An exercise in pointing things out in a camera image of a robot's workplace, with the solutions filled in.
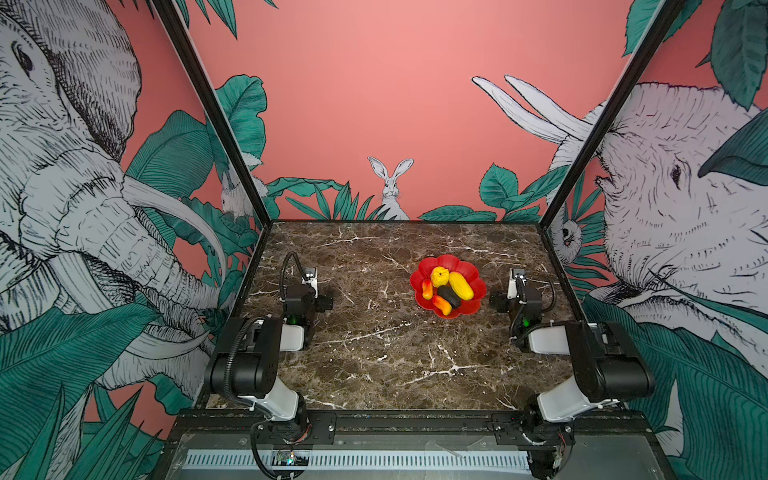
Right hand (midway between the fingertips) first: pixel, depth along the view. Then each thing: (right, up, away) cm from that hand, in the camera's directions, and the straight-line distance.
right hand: (507, 280), depth 94 cm
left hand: (-63, 0, 0) cm, 63 cm away
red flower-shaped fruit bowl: (-10, +2, +9) cm, 14 cm away
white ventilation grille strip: (-42, -41, -24) cm, 63 cm away
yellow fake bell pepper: (-21, +1, +4) cm, 22 cm away
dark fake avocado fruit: (-19, -4, +1) cm, 20 cm away
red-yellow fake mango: (-25, -3, +4) cm, 26 cm away
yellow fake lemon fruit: (-14, -2, +4) cm, 15 cm away
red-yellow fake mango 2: (-21, -8, -1) cm, 22 cm away
